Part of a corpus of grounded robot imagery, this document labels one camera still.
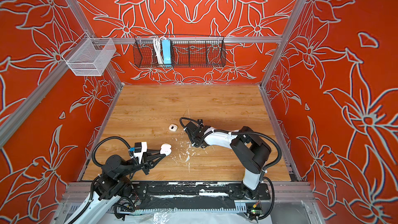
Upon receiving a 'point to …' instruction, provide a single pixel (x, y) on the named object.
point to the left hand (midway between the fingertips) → (163, 154)
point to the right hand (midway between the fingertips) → (196, 140)
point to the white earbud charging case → (175, 127)
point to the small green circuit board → (256, 211)
